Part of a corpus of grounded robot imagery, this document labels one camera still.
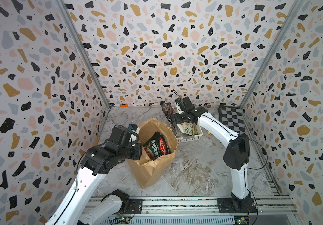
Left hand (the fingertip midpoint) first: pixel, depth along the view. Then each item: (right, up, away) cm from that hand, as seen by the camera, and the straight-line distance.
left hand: (142, 147), depth 67 cm
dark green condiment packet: (+6, -2, +15) cm, 16 cm away
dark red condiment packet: (+12, +19, +26) cm, 34 cm away
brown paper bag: (+3, -11, -1) cm, 11 cm away
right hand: (+18, +15, +24) cm, 34 cm away
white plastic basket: (+22, +1, +26) cm, 34 cm away
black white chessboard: (+63, +15, +45) cm, 79 cm away
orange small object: (-27, +25, +56) cm, 68 cm away
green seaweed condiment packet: (+26, +7, +29) cm, 39 cm away
